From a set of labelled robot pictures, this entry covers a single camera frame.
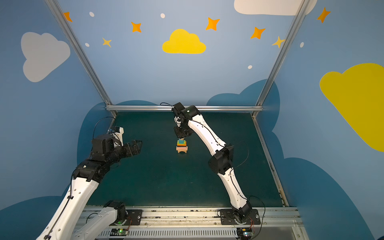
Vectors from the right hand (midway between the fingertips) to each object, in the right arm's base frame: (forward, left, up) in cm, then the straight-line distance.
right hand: (182, 134), depth 87 cm
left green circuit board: (-47, +27, -17) cm, 57 cm away
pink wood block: (-2, +1, -13) cm, 13 cm away
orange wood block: (-2, +1, -9) cm, 9 cm away
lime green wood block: (0, -1, -8) cm, 8 cm away
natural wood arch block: (-2, +3, -16) cm, 16 cm away
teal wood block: (-1, +1, -6) cm, 6 cm away
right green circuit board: (-45, -36, -18) cm, 60 cm away
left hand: (-12, +21, +8) cm, 26 cm away
